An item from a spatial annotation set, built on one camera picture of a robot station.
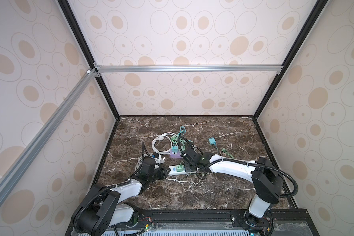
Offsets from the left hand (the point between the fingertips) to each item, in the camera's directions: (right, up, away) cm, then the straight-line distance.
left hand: (173, 168), depth 87 cm
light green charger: (+4, +1, -3) cm, 5 cm away
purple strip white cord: (-10, +17, +17) cm, 26 cm away
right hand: (+9, +2, 0) cm, 9 cm away
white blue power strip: (0, -2, +1) cm, 2 cm away
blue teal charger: (+27, +15, +16) cm, 35 cm away
